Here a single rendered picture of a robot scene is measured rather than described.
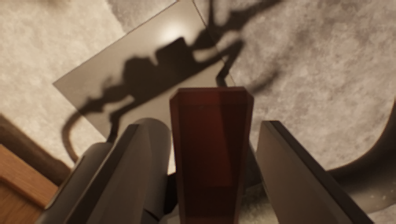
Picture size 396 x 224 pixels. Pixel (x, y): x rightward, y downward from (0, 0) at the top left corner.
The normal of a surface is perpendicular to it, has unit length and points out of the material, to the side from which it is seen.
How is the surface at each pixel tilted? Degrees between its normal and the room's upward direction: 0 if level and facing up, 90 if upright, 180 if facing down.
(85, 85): 0
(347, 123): 0
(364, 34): 0
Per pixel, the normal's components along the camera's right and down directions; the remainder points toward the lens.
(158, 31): 0.03, 0.49
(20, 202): 0.87, -0.44
